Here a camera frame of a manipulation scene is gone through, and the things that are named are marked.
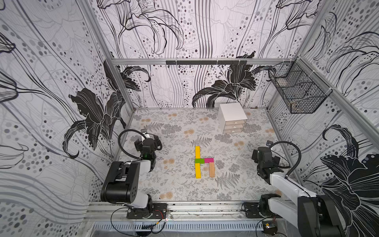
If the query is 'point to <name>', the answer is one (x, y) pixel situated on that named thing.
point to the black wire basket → (302, 92)
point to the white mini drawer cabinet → (231, 118)
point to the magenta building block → (207, 160)
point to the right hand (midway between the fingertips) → (267, 152)
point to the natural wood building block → (211, 170)
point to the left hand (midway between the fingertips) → (148, 138)
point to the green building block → (199, 160)
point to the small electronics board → (270, 227)
